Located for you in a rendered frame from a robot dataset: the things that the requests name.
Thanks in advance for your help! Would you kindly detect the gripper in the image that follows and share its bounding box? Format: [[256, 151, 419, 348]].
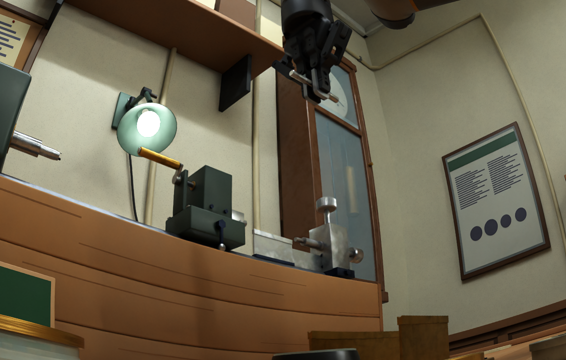
[[271, 0, 353, 104]]

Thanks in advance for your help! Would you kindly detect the silver gauge pin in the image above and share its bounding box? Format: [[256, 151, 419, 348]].
[[288, 69, 340, 104]]

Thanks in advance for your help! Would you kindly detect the silver feeler rod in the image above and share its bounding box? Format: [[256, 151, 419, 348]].
[[292, 237, 327, 251]]

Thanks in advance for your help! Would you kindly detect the silver carriage stop block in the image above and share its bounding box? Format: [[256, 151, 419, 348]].
[[308, 222, 356, 280]]

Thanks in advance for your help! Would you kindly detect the wooden case clock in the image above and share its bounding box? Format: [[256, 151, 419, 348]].
[[275, 49, 390, 304]]

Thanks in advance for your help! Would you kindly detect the silver knurled knob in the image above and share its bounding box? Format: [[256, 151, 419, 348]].
[[315, 196, 338, 226]]

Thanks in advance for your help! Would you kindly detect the black lever with ball end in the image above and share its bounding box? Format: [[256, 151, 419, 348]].
[[214, 218, 228, 252]]

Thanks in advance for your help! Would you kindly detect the brown framed poster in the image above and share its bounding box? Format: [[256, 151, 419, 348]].
[[441, 121, 552, 281]]

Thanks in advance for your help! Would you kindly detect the silver headstock spindle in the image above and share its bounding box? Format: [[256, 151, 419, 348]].
[[10, 130, 63, 162]]

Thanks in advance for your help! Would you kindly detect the low brown wooden block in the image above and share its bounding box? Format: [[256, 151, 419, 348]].
[[307, 330, 400, 360]]

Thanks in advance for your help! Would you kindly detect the black rounded object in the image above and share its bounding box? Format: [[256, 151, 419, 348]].
[[271, 348, 362, 360]]

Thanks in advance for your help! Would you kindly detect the tall brown wooden block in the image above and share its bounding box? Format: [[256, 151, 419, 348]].
[[396, 314, 450, 360]]

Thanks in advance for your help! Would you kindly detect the cork notice board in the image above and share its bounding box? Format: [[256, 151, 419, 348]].
[[0, 0, 50, 74]]

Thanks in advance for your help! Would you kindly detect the round grey tin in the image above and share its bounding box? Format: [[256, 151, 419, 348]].
[[529, 324, 566, 360]]

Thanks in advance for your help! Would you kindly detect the brass rimmed glass dish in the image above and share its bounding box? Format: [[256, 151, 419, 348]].
[[0, 305, 86, 360]]

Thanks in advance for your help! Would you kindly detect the black shelf bracket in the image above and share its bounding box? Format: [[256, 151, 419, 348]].
[[218, 53, 253, 113]]

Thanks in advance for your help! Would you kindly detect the wooden wall shelf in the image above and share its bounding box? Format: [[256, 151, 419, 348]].
[[65, 0, 285, 77]]

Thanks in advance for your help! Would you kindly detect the green wall lamp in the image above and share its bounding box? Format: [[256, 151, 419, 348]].
[[111, 86, 178, 157]]

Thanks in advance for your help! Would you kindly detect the brass crank handle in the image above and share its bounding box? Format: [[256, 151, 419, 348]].
[[137, 146, 197, 191]]

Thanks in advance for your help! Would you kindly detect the black lamp cable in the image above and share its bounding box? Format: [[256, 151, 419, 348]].
[[127, 152, 140, 222]]

